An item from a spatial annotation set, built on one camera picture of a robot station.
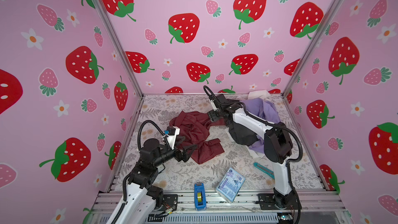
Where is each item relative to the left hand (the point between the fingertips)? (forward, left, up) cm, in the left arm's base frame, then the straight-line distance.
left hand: (190, 142), depth 70 cm
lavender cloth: (+24, -42, -6) cm, 49 cm away
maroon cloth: (+17, -1, -13) cm, 21 cm away
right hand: (+27, -12, -11) cm, 31 cm away
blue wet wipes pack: (-14, -20, -17) cm, 30 cm away
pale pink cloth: (+52, -52, -20) cm, 76 cm away
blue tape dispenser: (-21, -5, -18) cm, 29 cm away
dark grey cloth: (+12, -28, -14) cm, 34 cm away
